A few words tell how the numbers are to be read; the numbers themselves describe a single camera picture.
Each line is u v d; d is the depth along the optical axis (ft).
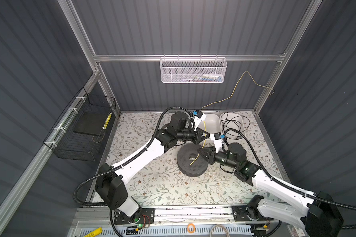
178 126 1.86
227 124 3.67
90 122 2.48
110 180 1.37
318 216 1.30
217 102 2.85
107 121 2.59
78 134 2.35
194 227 2.32
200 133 2.03
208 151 2.22
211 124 3.65
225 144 2.19
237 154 1.88
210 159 2.15
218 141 2.19
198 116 2.07
